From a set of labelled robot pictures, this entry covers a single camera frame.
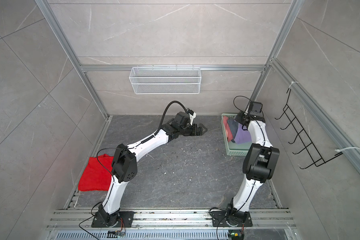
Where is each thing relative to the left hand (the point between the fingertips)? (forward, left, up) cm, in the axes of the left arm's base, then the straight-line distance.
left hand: (203, 127), depth 86 cm
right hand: (+11, -25, -2) cm, 28 cm away
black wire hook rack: (-22, -43, +12) cm, 49 cm away
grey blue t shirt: (+10, -24, -11) cm, 28 cm away
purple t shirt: (+1, -27, -11) cm, 30 cm away
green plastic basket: (-9, -18, -11) cm, 23 cm away
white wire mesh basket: (+35, +22, +9) cm, 43 cm away
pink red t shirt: (+7, -20, -13) cm, 25 cm away
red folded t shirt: (-18, +63, -18) cm, 68 cm away
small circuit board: (-47, +48, -23) cm, 71 cm away
